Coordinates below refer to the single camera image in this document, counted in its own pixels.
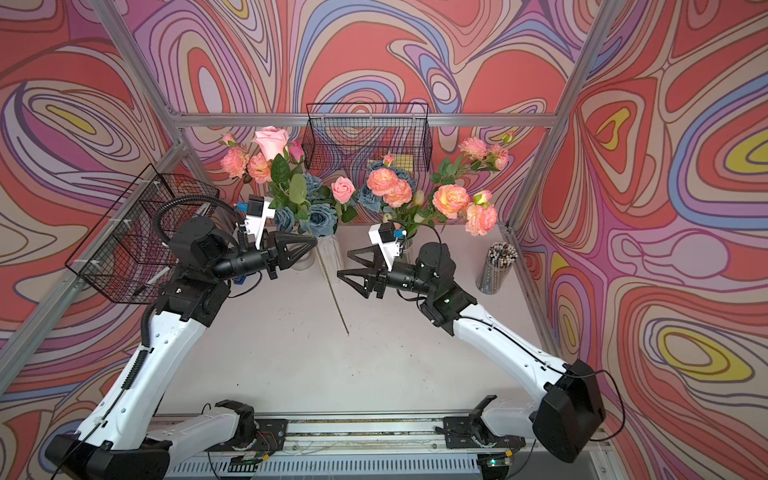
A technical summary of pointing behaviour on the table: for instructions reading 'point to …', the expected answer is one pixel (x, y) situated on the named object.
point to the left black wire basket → (119, 256)
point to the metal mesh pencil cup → (493, 273)
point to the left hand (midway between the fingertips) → (316, 246)
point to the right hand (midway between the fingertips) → (344, 272)
